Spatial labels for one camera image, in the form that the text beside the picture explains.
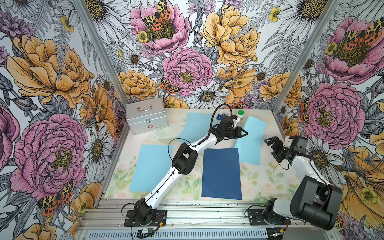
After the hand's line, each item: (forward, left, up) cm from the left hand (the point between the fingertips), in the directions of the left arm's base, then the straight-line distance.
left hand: (246, 136), depth 97 cm
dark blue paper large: (-21, +17, -10) cm, 29 cm away
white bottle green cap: (+19, 0, +1) cm, 19 cm away
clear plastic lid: (+10, +51, -8) cm, 53 cm away
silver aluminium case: (+13, +64, +6) cm, 66 cm away
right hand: (-10, -9, +3) cm, 14 cm away
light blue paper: (-5, -2, -3) cm, 6 cm away
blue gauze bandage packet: (+24, +12, -8) cm, 28 cm away
